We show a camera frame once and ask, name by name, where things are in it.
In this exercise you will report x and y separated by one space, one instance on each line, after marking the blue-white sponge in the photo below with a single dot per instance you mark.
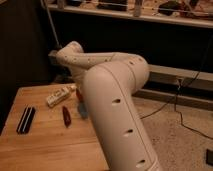
82 110

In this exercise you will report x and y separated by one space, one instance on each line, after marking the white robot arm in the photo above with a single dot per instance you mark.
107 82

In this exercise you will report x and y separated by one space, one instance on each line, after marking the red ceramic bowl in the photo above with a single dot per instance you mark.
79 96

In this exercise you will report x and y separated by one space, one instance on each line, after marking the white rectangular box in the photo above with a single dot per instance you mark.
60 95

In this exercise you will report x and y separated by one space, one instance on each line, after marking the metal pole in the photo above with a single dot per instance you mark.
57 42

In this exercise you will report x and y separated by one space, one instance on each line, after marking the wooden table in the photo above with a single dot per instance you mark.
49 145

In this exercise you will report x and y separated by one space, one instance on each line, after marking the black rectangular case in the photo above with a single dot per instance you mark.
26 120

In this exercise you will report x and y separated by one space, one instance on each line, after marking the cluttered wooden shelf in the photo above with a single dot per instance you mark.
194 13

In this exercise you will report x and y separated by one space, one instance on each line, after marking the black object on floor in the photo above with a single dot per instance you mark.
209 157

